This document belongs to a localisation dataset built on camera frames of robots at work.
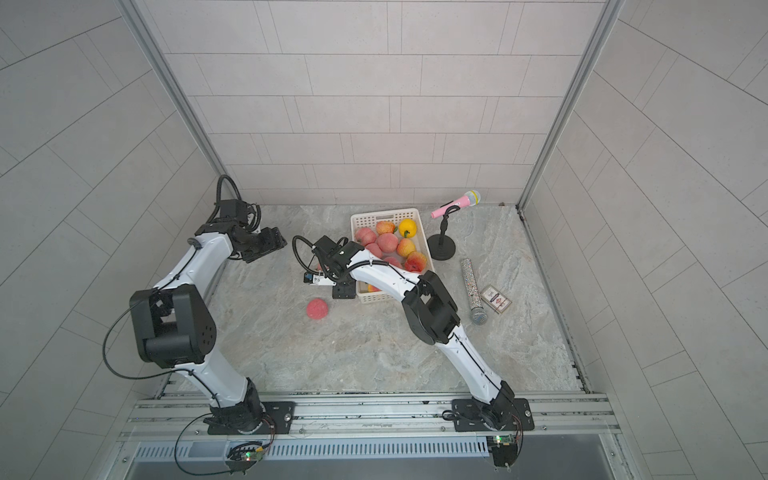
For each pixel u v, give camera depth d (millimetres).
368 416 724
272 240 801
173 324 457
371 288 760
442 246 1024
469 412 717
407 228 1049
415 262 937
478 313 858
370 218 1051
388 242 982
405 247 991
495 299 898
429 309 553
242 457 654
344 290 808
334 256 684
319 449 680
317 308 855
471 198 898
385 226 1051
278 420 708
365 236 1013
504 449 689
